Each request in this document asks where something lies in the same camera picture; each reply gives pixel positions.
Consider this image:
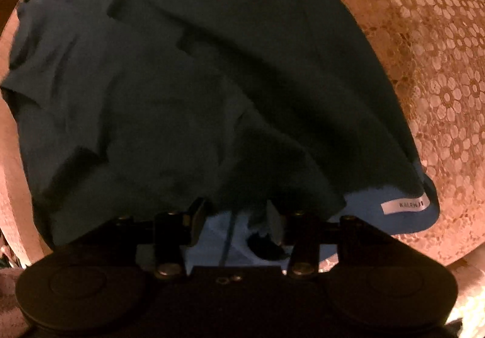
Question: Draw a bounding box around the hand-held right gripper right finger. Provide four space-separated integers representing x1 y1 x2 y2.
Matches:
266 200 388 280

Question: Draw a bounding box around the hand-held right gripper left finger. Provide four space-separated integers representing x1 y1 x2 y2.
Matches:
86 197 208 280

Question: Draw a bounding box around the navy blue zip-neck shirt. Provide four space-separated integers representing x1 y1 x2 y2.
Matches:
0 0 440 270

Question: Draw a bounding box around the pink lace tablecloth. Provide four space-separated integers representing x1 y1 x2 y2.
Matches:
0 0 485 274

